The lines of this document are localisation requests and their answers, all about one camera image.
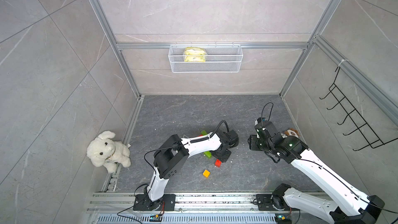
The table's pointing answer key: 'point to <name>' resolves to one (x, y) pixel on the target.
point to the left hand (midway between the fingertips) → (223, 156)
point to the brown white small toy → (292, 132)
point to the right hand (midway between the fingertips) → (251, 140)
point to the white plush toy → (103, 150)
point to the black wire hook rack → (370, 135)
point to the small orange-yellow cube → (206, 173)
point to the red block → (217, 163)
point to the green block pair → (208, 154)
